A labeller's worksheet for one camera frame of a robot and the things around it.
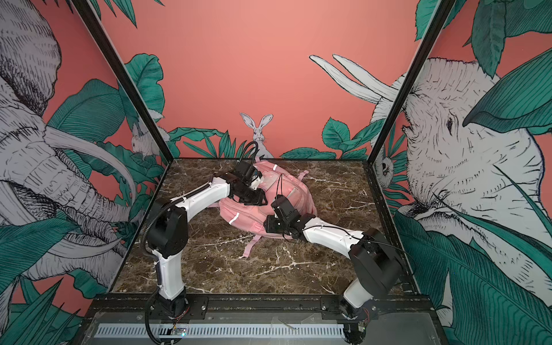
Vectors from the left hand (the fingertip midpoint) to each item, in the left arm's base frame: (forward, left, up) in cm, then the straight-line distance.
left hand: (265, 199), depth 90 cm
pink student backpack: (-6, +7, -7) cm, 12 cm away
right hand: (-11, +1, -1) cm, 11 cm away
